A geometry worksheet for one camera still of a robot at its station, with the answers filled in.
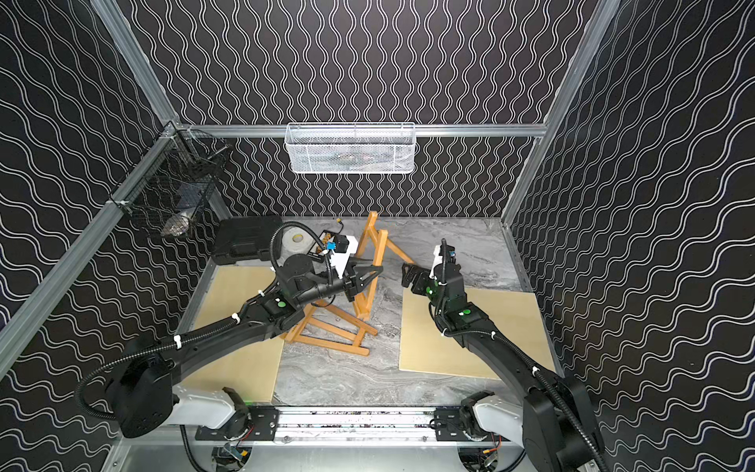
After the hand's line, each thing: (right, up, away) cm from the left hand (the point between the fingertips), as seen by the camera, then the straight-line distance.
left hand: (380, 261), depth 68 cm
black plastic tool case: (-49, +6, +39) cm, 63 cm away
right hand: (+11, -2, +16) cm, 20 cm away
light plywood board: (-35, -31, +15) cm, 49 cm away
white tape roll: (-32, +6, +46) cm, 56 cm away
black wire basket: (-67, +22, +25) cm, 75 cm away
